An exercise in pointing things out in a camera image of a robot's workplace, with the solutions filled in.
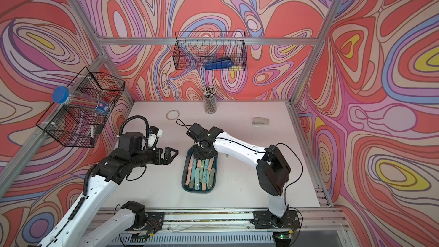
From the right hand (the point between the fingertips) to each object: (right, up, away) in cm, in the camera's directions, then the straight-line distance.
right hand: (201, 160), depth 82 cm
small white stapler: (+35, +19, +24) cm, 46 cm away
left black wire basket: (-54, +18, -10) cm, 58 cm away
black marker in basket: (-46, +13, -10) cm, 49 cm away
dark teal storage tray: (-2, -8, +3) cm, 9 cm away
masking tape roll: (-23, +23, +29) cm, 43 cm away
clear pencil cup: (+3, +32, +22) cm, 39 cm away
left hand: (-12, +6, -9) cm, 16 cm away
